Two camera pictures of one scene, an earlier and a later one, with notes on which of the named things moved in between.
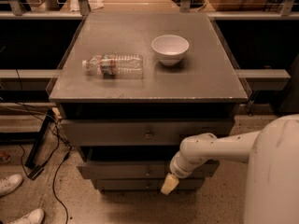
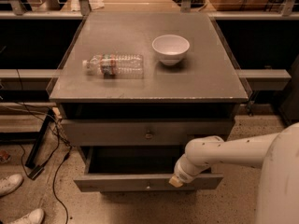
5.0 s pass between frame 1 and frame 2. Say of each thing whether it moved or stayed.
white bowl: stayed
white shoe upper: stayed
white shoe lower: stayed
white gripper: moved
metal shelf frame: stayed
